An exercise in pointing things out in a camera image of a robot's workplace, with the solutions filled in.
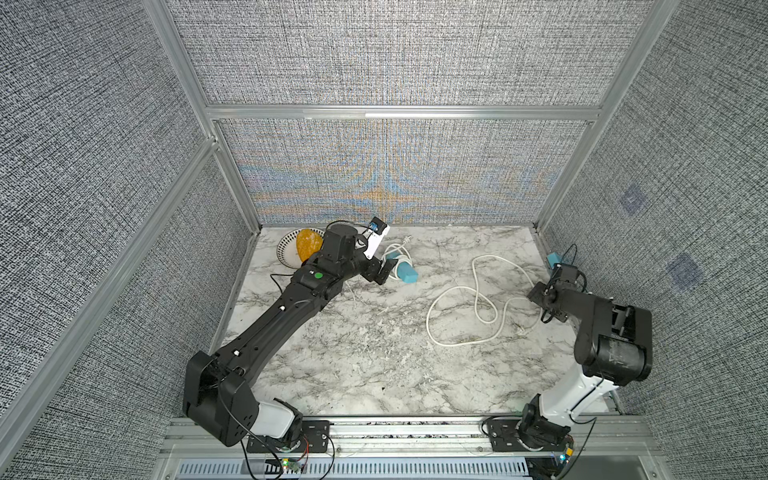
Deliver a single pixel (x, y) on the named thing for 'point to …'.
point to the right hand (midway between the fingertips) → (549, 291)
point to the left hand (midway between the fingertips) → (387, 246)
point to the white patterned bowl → (287, 249)
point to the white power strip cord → (398, 258)
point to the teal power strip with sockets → (404, 269)
